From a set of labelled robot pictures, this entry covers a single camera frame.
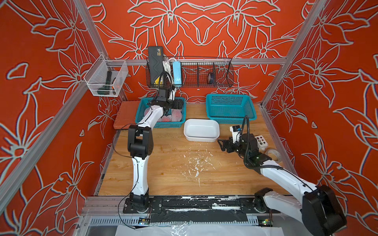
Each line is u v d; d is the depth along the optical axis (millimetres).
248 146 621
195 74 978
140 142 577
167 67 840
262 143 924
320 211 389
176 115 1028
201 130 1034
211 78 924
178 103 889
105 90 790
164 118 1003
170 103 834
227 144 740
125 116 1151
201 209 727
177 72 898
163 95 780
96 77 788
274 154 899
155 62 861
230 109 1176
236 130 720
